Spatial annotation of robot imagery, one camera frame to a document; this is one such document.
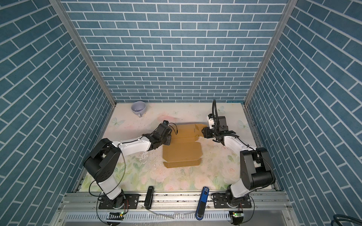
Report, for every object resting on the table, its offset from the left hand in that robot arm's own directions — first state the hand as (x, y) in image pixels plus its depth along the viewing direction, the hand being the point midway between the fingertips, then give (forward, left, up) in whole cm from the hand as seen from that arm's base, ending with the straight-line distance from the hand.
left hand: (168, 136), depth 95 cm
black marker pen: (-36, +8, -4) cm, 37 cm away
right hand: (+3, -25, +6) cm, 26 cm away
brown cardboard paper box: (-9, -10, -4) cm, 14 cm away
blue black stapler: (-40, -20, -3) cm, 44 cm away
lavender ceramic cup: (+29, +26, -2) cm, 40 cm away
